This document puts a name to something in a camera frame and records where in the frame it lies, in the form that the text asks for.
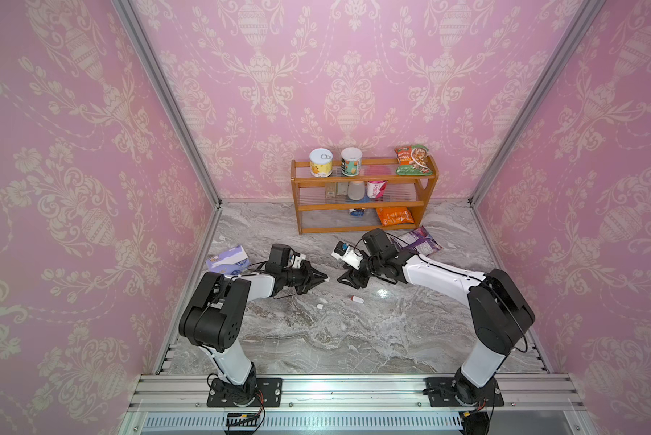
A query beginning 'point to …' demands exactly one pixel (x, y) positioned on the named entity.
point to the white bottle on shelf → (355, 190)
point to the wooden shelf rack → (323, 204)
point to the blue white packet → (356, 212)
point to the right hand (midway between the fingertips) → (344, 270)
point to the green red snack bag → (412, 160)
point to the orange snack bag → (389, 216)
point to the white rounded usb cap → (320, 306)
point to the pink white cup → (375, 188)
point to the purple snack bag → (418, 240)
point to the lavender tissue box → (234, 261)
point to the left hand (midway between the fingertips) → (327, 277)
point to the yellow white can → (321, 162)
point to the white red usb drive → (356, 299)
